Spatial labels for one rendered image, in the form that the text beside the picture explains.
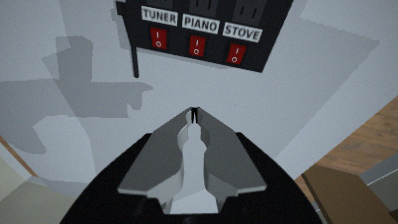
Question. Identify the black power strip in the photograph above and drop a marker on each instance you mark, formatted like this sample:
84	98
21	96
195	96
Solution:
235	33

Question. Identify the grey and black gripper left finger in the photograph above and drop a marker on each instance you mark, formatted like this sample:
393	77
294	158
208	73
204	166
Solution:
151	168

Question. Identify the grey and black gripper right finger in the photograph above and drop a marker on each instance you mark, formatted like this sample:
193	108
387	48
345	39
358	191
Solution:
235	166

